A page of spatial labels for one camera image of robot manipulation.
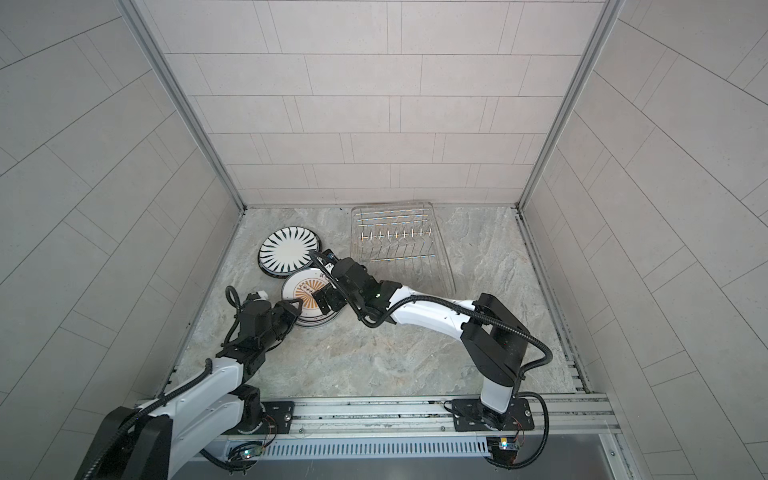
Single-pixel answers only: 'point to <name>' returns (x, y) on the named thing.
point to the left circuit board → (251, 451)
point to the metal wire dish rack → (402, 243)
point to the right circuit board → (503, 449)
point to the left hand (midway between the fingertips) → (311, 297)
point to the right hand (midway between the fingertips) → (324, 288)
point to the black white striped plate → (287, 250)
